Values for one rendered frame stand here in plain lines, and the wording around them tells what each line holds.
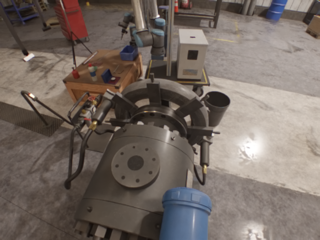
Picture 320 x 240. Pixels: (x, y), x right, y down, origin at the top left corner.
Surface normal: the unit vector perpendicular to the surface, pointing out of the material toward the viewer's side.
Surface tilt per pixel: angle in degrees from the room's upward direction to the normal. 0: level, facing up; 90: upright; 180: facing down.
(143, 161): 0
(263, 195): 0
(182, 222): 11
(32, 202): 0
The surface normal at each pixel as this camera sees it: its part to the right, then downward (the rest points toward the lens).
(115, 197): -0.15, -0.69
